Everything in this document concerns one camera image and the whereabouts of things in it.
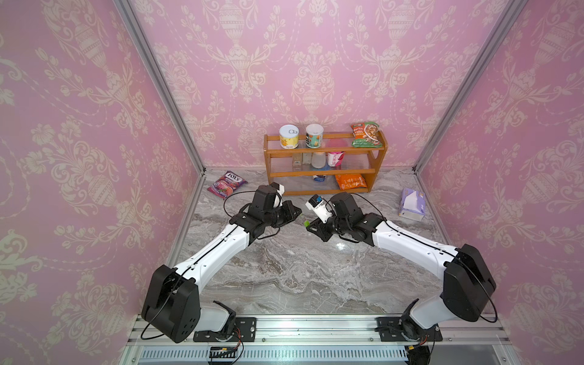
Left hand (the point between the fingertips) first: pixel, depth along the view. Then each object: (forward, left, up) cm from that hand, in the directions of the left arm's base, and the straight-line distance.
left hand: (303, 212), depth 80 cm
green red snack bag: (+27, -24, +13) cm, 39 cm away
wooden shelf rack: (+29, +5, -8) cm, 30 cm away
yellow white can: (+25, +6, +14) cm, 29 cm away
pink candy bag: (+27, +37, -17) cm, 49 cm away
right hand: (-3, -3, -4) cm, 6 cm away
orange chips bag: (+29, -24, -15) cm, 40 cm away
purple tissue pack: (+14, -49, -14) cm, 53 cm away
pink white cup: (+27, -14, +1) cm, 31 cm away
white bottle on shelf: (+29, -7, -1) cm, 29 cm away
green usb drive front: (-3, -1, -3) cm, 4 cm away
